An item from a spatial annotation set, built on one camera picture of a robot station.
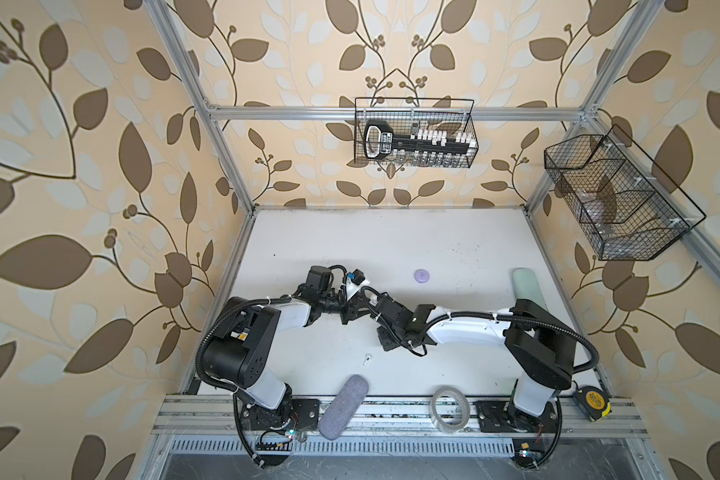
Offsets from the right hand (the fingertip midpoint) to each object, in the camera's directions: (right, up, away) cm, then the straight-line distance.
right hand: (385, 339), depth 86 cm
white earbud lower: (-6, -5, -4) cm, 8 cm away
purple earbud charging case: (+13, +17, +13) cm, 24 cm away
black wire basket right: (+59, +37, -13) cm, 71 cm away
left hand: (-3, +11, 0) cm, 11 cm away
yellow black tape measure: (+52, -11, -13) cm, 54 cm away
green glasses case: (+46, +14, +9) cm, 49 cm away
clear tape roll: (+16, -14, -11) cm, 24 cm away
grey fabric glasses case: (-11, -13, -13) cm, 21 cm away
